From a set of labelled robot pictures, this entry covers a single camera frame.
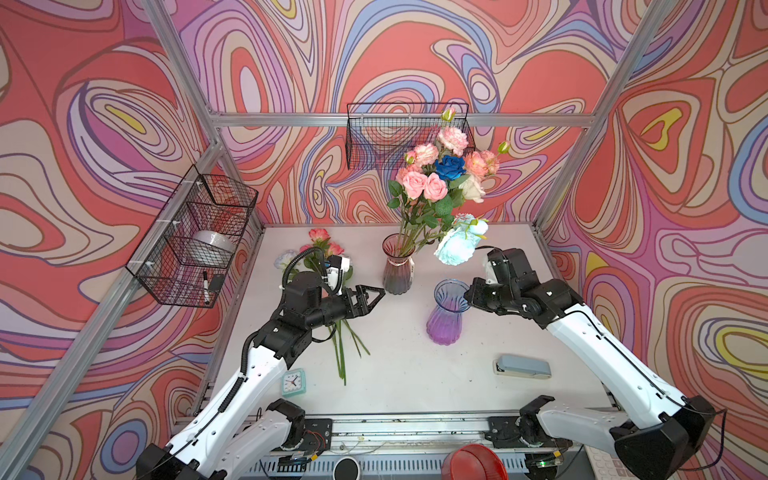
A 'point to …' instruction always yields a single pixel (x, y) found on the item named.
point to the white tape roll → (212, 243)
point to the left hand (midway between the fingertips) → (379, 294)
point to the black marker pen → (206, 288)
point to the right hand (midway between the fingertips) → (466, 302)
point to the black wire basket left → (186, 257)
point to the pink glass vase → (398, 271)
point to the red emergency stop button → (473, 462)
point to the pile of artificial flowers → (310, 259)
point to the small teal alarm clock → (293, 382)
